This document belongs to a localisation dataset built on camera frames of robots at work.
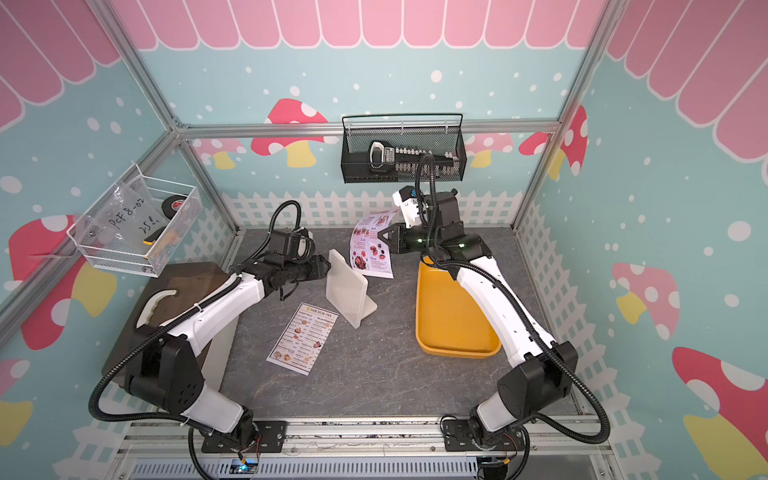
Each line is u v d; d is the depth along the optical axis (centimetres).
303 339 92
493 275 48
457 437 74
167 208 79
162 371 44
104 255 63
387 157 89
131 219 69
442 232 55
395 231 67
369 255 75
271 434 74
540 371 40
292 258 71
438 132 91
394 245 67
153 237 66
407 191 63
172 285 87
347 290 84
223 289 54
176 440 76
